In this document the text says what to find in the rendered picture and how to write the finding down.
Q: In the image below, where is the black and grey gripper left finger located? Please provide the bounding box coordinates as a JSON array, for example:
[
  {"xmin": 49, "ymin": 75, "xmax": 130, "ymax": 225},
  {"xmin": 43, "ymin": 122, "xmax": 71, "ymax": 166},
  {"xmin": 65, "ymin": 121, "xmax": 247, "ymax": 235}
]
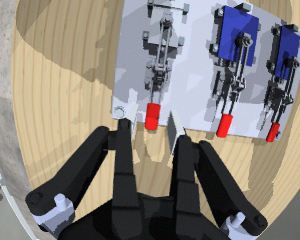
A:
[{"xmin": 25, "ymin": 103, "xmax": 142, "ymax": 240}]

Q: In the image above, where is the blue rectangular block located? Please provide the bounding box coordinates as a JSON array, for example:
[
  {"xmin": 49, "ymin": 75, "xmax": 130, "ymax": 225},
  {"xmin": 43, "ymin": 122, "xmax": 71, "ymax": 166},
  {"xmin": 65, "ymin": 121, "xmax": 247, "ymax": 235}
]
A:
[
  {"xmin": 271, "ymin": 26, "xmax": 300, "ymax": 80},
  {"xmin": 214, "ymin": 5, "xmax": 259, "ymax": 67}
]

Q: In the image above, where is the light grey metal fixture plate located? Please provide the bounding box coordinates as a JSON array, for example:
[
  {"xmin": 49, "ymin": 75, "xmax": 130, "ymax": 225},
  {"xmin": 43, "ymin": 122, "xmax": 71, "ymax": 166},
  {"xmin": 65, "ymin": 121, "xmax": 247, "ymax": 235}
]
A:
[{"xmin": 112, "ymin": 0, "xmax": 289, "ymax": 139}]

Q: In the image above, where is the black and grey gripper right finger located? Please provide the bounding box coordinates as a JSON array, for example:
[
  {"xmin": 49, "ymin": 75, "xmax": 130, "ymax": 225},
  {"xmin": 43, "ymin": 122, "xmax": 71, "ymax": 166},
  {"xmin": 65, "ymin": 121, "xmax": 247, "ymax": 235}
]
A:
[{"xmin": 167, "ymin": 109, "xmax": 268, "ymax": 240}]

